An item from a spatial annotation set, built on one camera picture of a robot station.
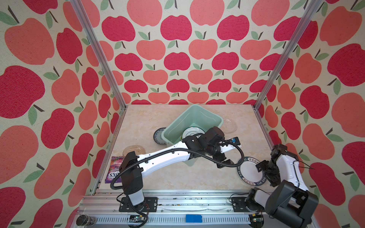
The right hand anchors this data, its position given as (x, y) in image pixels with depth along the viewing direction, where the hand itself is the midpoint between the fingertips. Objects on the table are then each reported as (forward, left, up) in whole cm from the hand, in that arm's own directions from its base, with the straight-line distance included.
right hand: (268, 176), depth 79 cm
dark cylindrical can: (-30, +89, +6) cm, 94 cm away
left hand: (+2, +25, +19) cm, 31 cm away
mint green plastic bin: (+36, +46, +7) cm, 58 cm away
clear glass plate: (+38, +17, -5) cm, 42 cm away
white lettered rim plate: (+5, +8, -7) cm, 12 cm away
